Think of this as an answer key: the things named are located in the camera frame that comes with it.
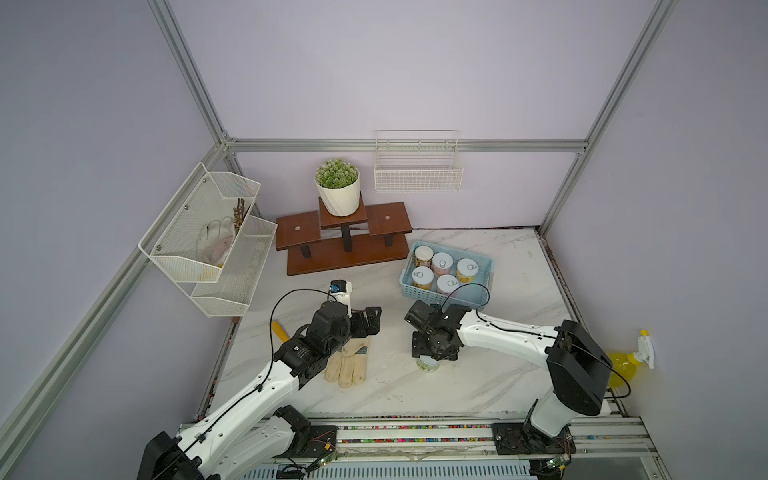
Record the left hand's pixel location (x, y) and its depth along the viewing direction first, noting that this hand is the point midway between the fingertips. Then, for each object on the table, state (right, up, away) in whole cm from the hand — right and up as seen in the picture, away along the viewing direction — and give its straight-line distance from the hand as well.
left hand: (365, 313), depth 79 cm
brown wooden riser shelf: (-18, +20, +21) cm, 34 cm away
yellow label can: (+33, +11, +23) cm, 42 cm away
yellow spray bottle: (+69, -13, -3) cm, 70 cm away
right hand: (+18, -13, +6) cm, 23 cm away
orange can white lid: (+25, +13, +25) cm, 38 cm away
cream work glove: (-6, -17, +6) cm, 19 cm away
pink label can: (+25, +6, +19) cm, 32 cm away
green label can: (+17, -16, +4) cm, 24 cm away
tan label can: (+18, +8, +21) cm, 29 cm away
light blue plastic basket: (+18, +17, +26) cm, 35 cm away
